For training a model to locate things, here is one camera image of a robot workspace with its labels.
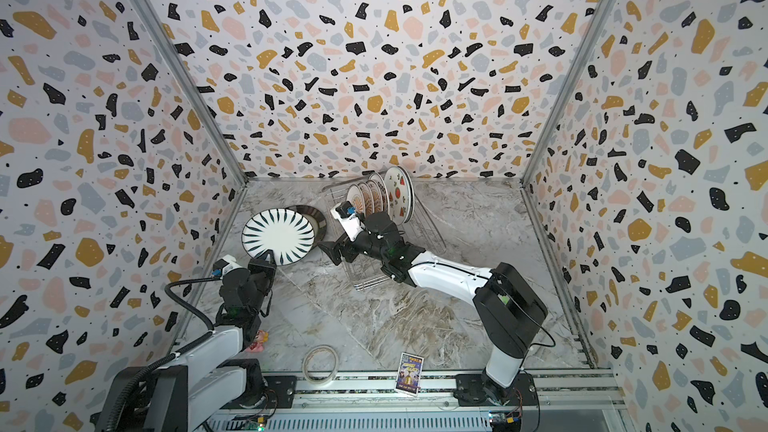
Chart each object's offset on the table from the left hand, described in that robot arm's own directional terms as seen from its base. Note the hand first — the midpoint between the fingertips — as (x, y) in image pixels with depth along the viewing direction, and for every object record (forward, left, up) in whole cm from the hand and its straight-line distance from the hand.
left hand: (272, 244), depth 83 cm
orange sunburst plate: (+19, -26, -3) cm, 32 cm away
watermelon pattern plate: (+22, -36, -4) cm, 42 cm away
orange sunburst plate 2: (+18, -28, 0) cm, 33 cm away
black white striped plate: (+7, -1, -5) cm, 9 cm away
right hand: (-1, -16, +9) cm, 19 cm away
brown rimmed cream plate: (+19, -6, -15) cm, 25 cm away
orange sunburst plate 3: (+26, -29, 0) cm, 39 cm away
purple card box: (-30, -38, -14) cm, 50 cm away
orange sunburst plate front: (+21, -21, -5) cm, 30 cm away
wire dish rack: (-2, -24, -16) cm, 29 cm away
